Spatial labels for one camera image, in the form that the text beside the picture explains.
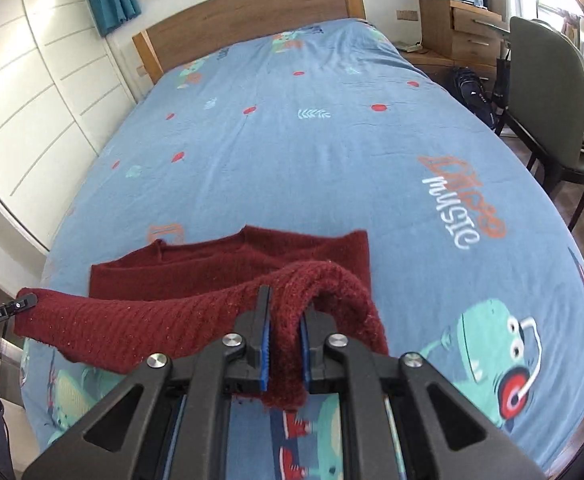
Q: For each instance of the wooden headboard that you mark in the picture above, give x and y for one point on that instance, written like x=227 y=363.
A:
x=252 y=20

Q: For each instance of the bed with blue printed sheet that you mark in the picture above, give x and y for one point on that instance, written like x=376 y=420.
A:
x=297 y=160

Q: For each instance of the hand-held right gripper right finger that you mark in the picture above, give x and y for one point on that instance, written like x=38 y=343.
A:
x=304 y=350

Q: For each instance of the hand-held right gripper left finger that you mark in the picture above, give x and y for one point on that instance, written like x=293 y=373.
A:
x=264 y=340

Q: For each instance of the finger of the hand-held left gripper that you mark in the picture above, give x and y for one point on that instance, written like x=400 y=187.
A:
x=2 y=312

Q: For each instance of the grey chair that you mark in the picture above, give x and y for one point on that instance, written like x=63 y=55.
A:
x=547 y=95

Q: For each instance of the dark red knit sweater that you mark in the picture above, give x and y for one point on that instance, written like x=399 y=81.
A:
x=172 y=270

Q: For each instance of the wooden drawer cabinet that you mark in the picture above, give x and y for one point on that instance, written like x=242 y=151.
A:
x=467 y=30

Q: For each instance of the white wardrobe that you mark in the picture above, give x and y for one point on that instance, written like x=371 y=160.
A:
x=37 y=85

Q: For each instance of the black bag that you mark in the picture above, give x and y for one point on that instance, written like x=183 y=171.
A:
x=472 y=92

